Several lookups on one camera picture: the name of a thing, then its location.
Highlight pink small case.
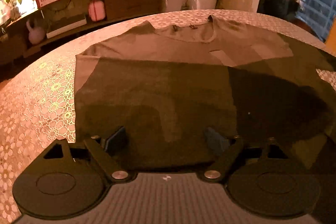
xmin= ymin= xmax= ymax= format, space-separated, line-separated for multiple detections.
xmin=88 ymin=0 xmax=106 ymax=22

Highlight long wooden tv console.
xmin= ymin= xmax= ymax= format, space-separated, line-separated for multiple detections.
xmin=1 ymin=0 xmax=161 ymax=65

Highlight flat white box on shelf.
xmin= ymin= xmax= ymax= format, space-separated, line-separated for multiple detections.
xmin=46 ymin=14 xmax=87 ymax=39

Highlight brown two-tone long-sleeve shirt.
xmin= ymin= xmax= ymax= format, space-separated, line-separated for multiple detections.
xmin=75 ymin=15 xmax=335 ymax=169

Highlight lace crochet tablecloth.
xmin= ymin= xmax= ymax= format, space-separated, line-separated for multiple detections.
xmin=1 ymin=10 xmax=335 ymax=223

